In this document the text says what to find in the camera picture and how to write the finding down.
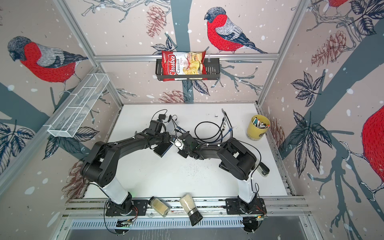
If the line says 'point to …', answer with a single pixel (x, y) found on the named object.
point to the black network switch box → (162, 148)
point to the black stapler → (223, 166)
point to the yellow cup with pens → (257, 127)
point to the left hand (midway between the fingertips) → (167, 136)
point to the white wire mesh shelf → (67, 122)
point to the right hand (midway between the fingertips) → (178, 148)
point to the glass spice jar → (157, 205)
